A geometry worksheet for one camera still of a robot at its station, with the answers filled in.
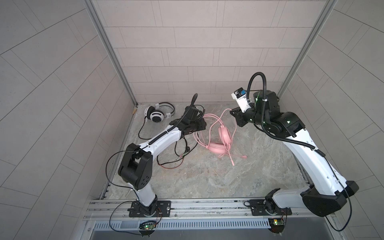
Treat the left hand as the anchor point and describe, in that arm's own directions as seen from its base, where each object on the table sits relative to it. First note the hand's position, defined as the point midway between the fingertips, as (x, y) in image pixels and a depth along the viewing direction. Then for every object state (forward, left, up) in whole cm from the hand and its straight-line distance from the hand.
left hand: (208, 121), depth 85 cm
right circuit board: (-47, -31, -16) cm, 59 cm away
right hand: (-8, -9, +19) cm, 22 cm away
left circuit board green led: (-48, +27, -12) cm, 57 cm away
